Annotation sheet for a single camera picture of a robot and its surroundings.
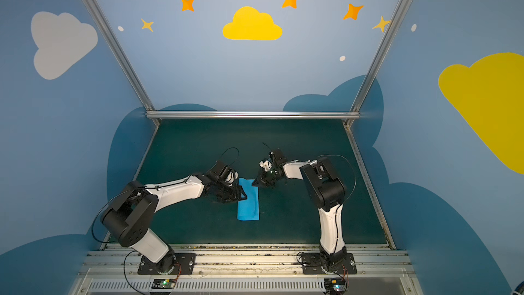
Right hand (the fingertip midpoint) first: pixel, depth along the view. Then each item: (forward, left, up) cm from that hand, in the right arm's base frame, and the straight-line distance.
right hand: (252, 182), depth 95 cm
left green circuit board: (-41, +28, -1) cm, 50 cm away
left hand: (-10, +3, +3) cm, 10 cm away
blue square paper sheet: (-13, 0, +1) cm, 13 cm away
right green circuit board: (-38, -33, -2) cm, 50 cm away
